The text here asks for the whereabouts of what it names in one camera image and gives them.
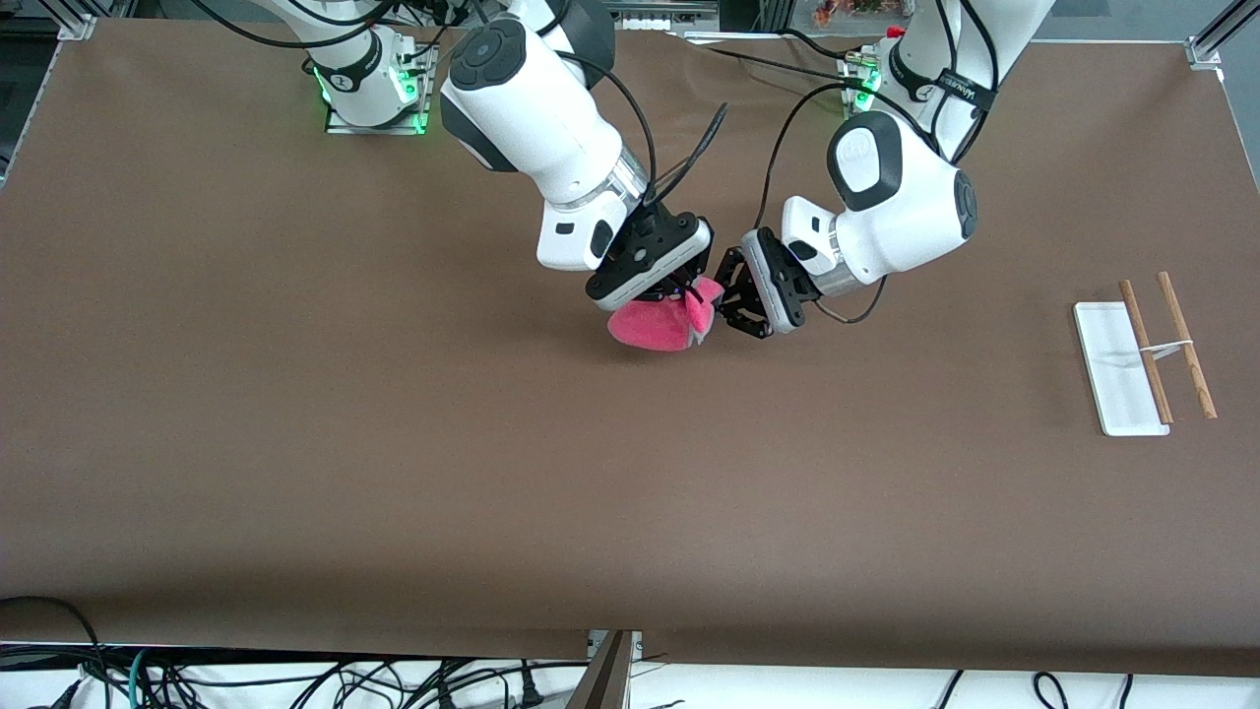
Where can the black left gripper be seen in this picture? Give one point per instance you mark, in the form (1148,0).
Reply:
(740,298)

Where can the pink and grey towel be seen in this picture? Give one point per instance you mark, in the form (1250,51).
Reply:
(650,330)

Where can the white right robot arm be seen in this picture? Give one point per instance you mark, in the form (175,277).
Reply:
(536,123)

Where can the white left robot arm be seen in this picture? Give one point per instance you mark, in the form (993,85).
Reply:
(906,226)

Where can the white base wooden rod rack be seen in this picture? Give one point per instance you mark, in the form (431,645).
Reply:
(1117,374)

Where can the white socket strip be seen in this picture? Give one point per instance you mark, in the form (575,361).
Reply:
(645,20)

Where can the orange red object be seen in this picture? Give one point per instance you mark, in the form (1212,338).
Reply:
(851,10)

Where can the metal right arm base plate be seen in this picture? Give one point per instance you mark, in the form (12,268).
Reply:
(345,128)

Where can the aluminium frame profile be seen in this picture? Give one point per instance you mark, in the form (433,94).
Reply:
(610,679)

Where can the aluminium corner bracket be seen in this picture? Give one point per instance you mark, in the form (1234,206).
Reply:
(1209,44)
(79,25)

